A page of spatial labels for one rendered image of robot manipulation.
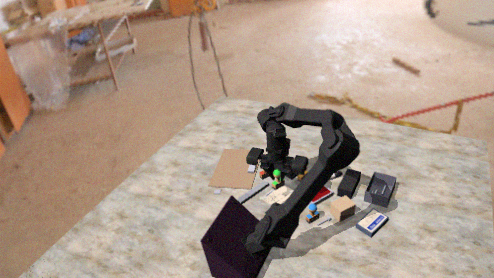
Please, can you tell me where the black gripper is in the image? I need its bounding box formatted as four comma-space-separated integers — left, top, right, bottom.
246, 140, 308, 182

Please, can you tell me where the cream inspection card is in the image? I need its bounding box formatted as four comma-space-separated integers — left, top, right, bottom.
260, 186, 293, 205

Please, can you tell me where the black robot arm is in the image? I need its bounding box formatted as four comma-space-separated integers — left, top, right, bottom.
241, 102, 360, 259

